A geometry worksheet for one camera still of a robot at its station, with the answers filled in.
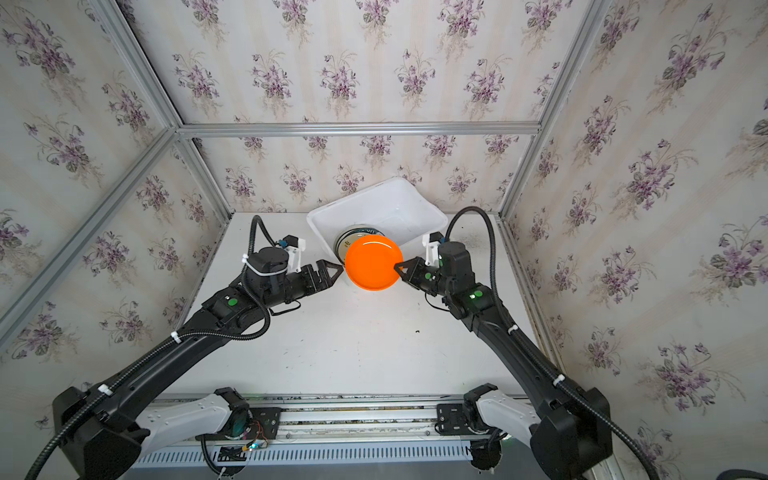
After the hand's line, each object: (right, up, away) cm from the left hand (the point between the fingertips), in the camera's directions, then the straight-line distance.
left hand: (333, 268), depth 73 cm
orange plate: (+9, +2, +3) cm, 10 cm away
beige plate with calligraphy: (-1, +9, +33) cm, 34 cm away
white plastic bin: (+17, +21, +46) cm, 54 cm away
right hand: (+14, 0, +1) cm, 14 cm away
